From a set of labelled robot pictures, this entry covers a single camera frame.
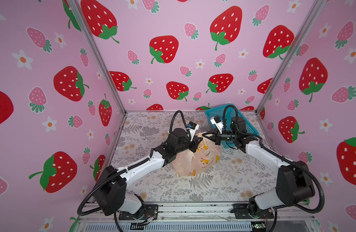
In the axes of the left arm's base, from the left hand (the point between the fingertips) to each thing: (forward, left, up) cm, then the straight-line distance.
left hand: (202, 138), depth 76 cm
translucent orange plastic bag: (-5, -3, -11) cm, 13 cm away
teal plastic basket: (+39, -28, -17) cm, 51 cm away
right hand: (+3, -1, -1) cm, 3 cm away
